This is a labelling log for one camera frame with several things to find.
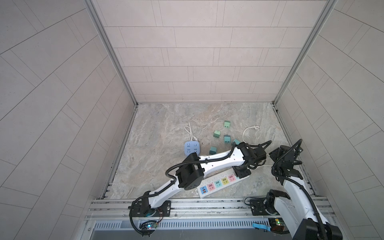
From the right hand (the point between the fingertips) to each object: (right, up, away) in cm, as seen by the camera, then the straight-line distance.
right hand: (277, 150), depth 85 cm
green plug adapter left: (-33, +8, +11) cm, 36 cm away
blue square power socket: (-50, +1, +5) cm, 50 cm away
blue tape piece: (-15, -29, -20) cm, 38 cm away
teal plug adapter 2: (-36, -1, +4) cm, 37 cm away
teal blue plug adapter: (-21, +4, +9) cm, 23 cm away
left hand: (-21, -10, -6) cm, 24 cm away
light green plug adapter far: (-25, +14, +17) cm, 34 cm away
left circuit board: (-67, -28, -20) cm, 76 cm away
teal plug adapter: (-27, +5, +11) cm, 29 cm away
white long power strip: (-37, -15, -8) cm, 41 cm away
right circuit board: (-8, -31, -17) cm, 36 cm away
